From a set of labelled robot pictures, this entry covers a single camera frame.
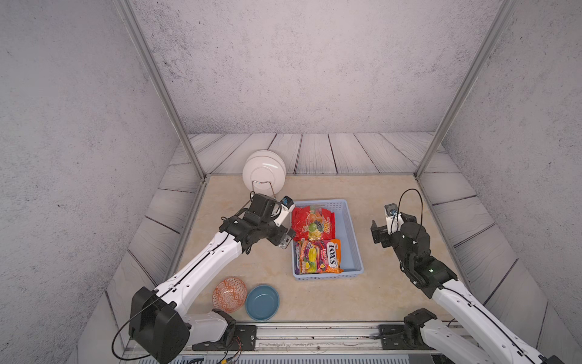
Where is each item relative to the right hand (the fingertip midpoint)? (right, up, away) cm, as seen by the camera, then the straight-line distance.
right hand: (391, 216), depth 77 cm
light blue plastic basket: (-10, -16, +15) cm, 25 cm away
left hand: (-35, -4, +2) cm, 35 cm away
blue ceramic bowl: (-44, -30, +3) cm, 53 cm away
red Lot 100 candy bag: (-26, -4, +14) cm, 30 cm away
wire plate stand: (-49, +13, +26) cm, 57 cm away
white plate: (-46, +17, +25) cm, 55 cm away
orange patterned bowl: (-56, -28, +5) cm, 63 cm away
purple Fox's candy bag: (-32, -16, +8) cm, 36 cm away
